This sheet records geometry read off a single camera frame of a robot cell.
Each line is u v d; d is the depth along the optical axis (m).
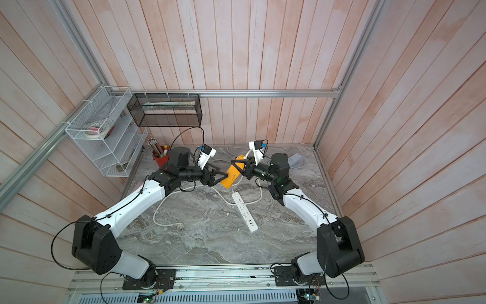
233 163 0.73
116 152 0.78
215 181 0.70
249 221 0.86
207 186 0.69
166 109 1.04
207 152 0.69
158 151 1.02
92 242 0.41
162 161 1.02
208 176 0.68
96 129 0.75
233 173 0.73
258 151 0.67
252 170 0.67
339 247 0.43
